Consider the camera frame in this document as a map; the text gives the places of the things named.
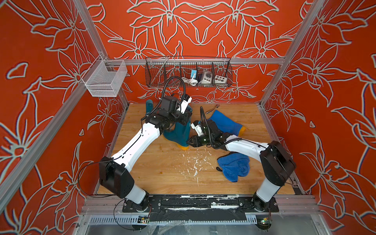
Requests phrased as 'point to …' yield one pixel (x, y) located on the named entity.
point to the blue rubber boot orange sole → (226, 124)
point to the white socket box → (220, 79)
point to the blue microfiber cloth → (234, 164)
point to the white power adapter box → (207, 77)
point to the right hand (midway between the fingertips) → (185, 142)
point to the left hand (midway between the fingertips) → (190, 111)
